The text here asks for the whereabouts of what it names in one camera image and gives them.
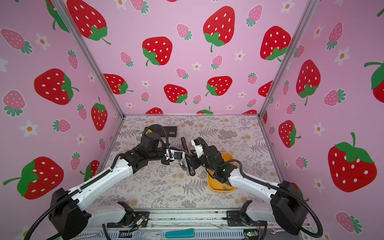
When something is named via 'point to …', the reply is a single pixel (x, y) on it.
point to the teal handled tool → (188, 233)
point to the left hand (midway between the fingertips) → (180, 148)
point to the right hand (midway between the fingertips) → (187, 153)
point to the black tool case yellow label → (171, 131)
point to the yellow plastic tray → (214, 185)
